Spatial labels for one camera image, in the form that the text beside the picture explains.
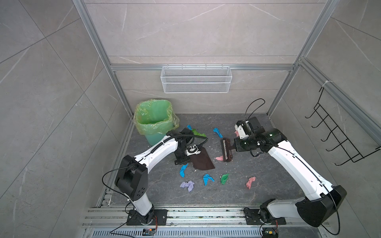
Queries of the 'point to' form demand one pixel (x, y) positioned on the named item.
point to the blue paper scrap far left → (189, 127)
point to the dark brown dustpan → (202, 161)
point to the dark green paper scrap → (224, 178)
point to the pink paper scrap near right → (248, 184)
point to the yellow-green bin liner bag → (154, 117)
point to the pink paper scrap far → (236, 133)
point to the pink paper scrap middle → (221, 158)
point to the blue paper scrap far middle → (216, 130)
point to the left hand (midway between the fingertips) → (183, 156)
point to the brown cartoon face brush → (227, 156)
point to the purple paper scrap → (189, 184)
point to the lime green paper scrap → (197, 133)
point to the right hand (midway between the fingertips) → (235, 144)
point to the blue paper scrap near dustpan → (182, 171)
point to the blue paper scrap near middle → (205, 178)
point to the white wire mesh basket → (195, 80)
